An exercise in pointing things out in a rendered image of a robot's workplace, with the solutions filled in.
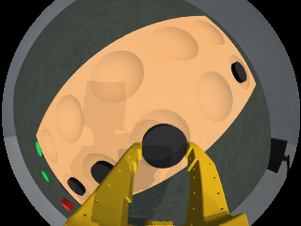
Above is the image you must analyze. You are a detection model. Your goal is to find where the red block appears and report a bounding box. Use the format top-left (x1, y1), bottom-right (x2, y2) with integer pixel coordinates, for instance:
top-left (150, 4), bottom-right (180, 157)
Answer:
top-left (61, 198), bottom-right (74, 211)

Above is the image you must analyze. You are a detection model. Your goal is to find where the green disc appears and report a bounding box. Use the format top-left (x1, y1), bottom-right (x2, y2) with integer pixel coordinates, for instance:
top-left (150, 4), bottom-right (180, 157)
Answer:
top-left (42, 169), bottom-right (51, 182)
top-left (36, 142), bottom-right (44, 156)

